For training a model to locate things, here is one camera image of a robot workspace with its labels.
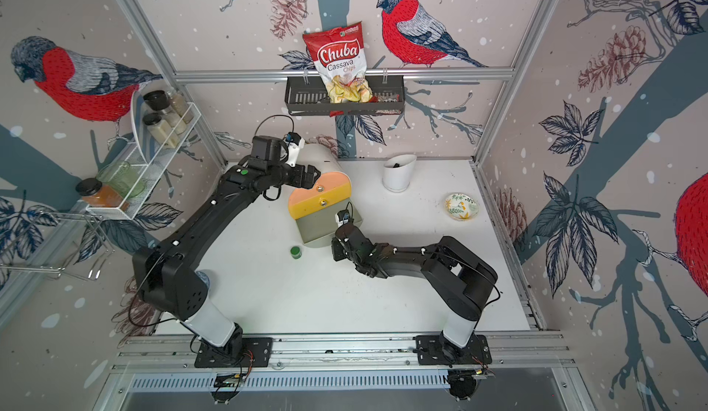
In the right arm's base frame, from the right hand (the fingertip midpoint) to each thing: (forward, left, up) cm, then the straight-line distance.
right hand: (334, 238), depth 90 cm
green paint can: (-4, +13, -3) cm, 14 cm away
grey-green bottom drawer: (+3, +4, +3) cm, 6 cm away
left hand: (+13, +6, +22) cm, 26 cm away
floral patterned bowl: (+18, -47, -5) cm, 50 cm away
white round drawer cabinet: (+21, +5, +17) cm, 28 cm away
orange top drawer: (+10, +2, +17) cm, 20 cm away
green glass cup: (-2, +50, +31) cm, 59 cm away
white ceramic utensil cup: (+28, -22, +4) cm, 36 cm away
